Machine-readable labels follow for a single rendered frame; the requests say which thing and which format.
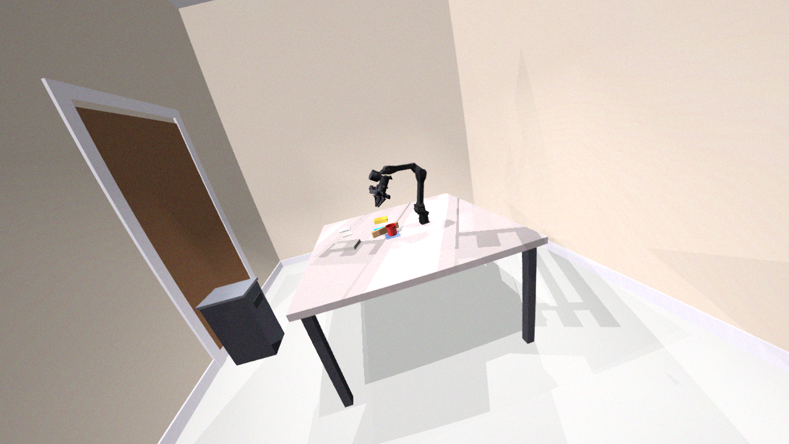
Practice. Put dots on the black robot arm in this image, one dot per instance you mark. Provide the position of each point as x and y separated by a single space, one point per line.
421 175

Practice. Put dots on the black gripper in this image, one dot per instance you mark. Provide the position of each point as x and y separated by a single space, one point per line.
379 194

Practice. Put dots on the light wooden plank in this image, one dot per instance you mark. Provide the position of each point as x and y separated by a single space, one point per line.
382 231

